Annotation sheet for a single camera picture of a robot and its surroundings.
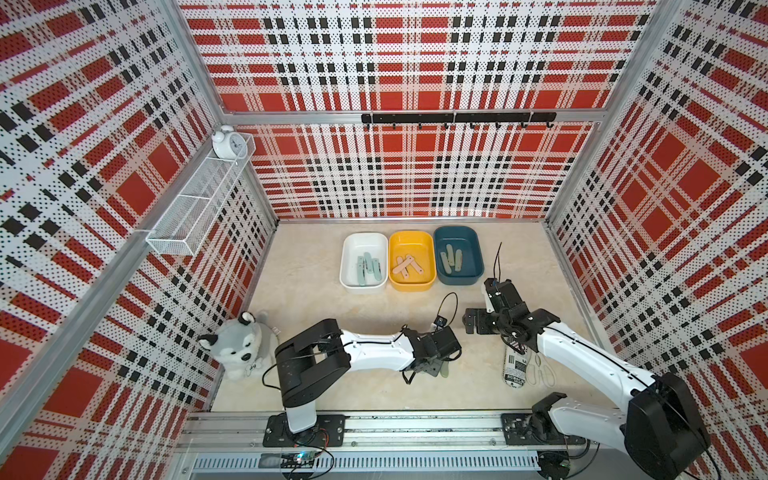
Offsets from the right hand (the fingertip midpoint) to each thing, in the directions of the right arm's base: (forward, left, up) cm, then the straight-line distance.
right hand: (482, 318), depth 86 cm
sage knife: (+26, +7, -8) cm, 28 cm away
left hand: (-8, +15, -7) cm, 19 cm away
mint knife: (+26, +36, -7) cm, 45 cm away
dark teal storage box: (+36, -1, -6) cm, 37 cm away
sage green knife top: (+28, +6, -7) cm, 29 cm away
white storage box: (+31, +40, -3) cm, 51 cm away
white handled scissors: (-12, -15, -8) cm, 20 cm away
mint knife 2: (+22, +33, -7) cm, 40 cm away
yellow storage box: (+33, +16, -6) cm, 37 cm away
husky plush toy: (-12, +61, +11) cm, 63 cm away
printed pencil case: (-12, -8, -5) cm, 16 cm away
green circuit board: (-33, +48, -5) cm, 59 cm away
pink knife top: (+22, +23, -6) cm, 32 cm away
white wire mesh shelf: (+27, +89, +17) cm, 95 cm away
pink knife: (+23, +23, -5) cm, 33 cm away
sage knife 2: (-13, +12, -7) cm, 18 cm away
